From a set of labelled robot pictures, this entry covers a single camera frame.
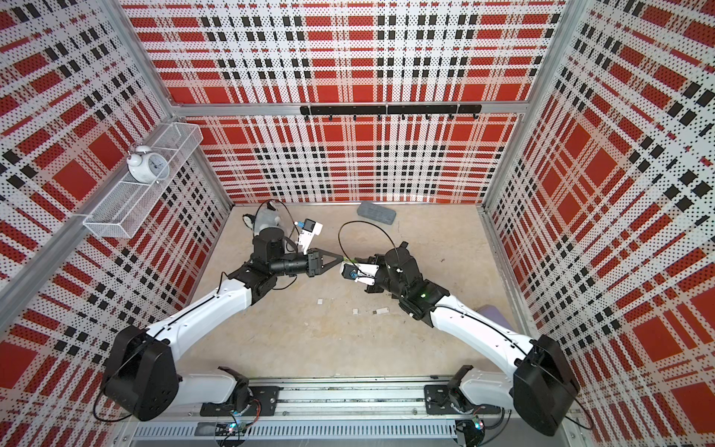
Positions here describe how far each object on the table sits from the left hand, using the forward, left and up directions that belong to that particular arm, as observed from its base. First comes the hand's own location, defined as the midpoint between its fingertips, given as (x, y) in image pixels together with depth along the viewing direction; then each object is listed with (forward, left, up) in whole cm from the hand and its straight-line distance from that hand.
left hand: (345, 259), depth 75 cm
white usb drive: (-5, -11, -24) cm, 27 cm away
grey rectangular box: (+37, -9, -21) cm, 44 cm away
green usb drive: (0, -2, 0) cm, 2 cm away
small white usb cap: (-5, -1, -23) cm, 24 cm away
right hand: (+1, -5, -1) cm, 5 cm away
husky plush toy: (+19, +29, -4) cm, 35 cm away
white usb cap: (-2, +11, -24) cm, 26 cm away
